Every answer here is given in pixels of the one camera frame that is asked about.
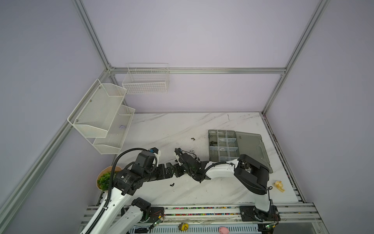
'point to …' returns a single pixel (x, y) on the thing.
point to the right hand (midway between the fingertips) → (171, 167)
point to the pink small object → (223, 230)
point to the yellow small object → (183, 226)
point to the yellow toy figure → (278, 184)
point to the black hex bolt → (213, 142)
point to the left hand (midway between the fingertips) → (167, 172)
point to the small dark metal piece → (193, 138)
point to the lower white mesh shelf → (114, 140)
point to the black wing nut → (172, 185)
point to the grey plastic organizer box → (228, 146)
